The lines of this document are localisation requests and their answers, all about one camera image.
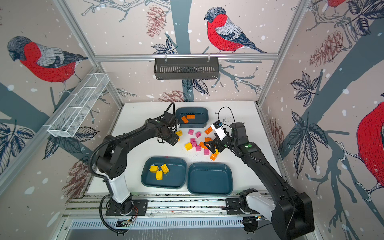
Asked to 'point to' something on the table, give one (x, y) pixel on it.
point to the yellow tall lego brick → (159, 175)
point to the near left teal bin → (175, 178)
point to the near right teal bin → (209, 178)
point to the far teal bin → (202, 116)
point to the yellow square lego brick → (188, 146)
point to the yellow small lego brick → (216, 152)
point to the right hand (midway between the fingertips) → (210, 139)
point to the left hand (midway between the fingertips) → (172, 138)
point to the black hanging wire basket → (184, 68)
